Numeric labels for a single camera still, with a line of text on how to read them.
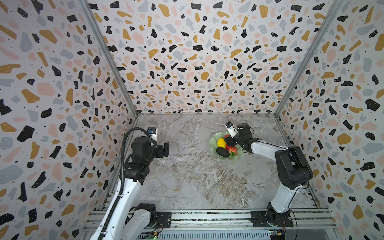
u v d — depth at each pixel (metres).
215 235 0.78
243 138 0.78
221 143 0.97
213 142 0.99
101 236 0.38
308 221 0.75
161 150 0.67
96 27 0.76
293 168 0.50
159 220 0.73
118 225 0.40
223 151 0.96
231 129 0.87
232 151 0.95
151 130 0.65
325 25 0.77
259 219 0.74
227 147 0.99
